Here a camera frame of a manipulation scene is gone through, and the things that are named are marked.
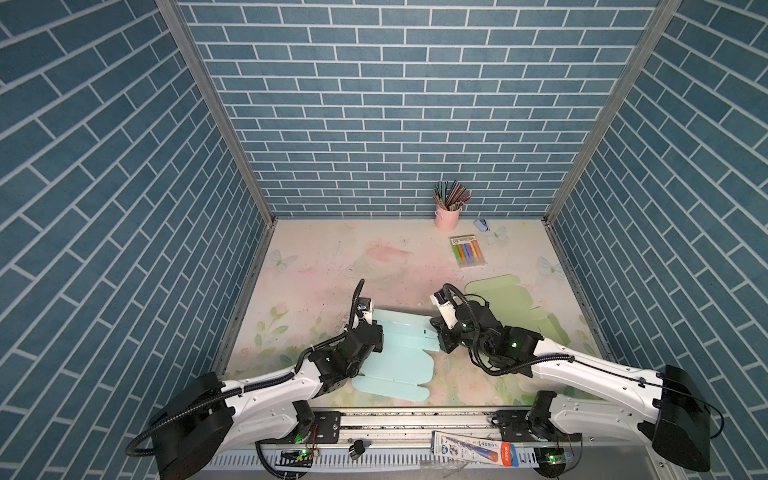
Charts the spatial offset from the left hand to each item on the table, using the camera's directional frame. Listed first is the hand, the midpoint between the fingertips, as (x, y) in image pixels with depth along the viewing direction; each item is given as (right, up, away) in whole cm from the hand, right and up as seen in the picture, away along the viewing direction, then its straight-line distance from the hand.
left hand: (379, 321), depth 84 cm
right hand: (+13, +2, -6) cm, 15 cm away
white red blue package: (+24, -27, -13) cm, 38 cm away
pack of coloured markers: (+31, +19, +25) cm, 44 cm away
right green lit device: (+42, -30, -13) cm, 53 cm away
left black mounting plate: (-13, -25, -10) cm, 30 cm away
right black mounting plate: (+35, -24, -11) cm, 43 cm away
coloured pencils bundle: (+26, +40, +29) cm, 56 cm away
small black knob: (-4, -26, -16) cm, 31 cm away
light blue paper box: (+7, -11, -5) cm, 14 cm away
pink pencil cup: (+24, +31, +28) cm, 48 cm away
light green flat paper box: (+44, +1, +13) cm, 46 cm away
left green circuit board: (-18, -30, -13) cm, 37 cm away
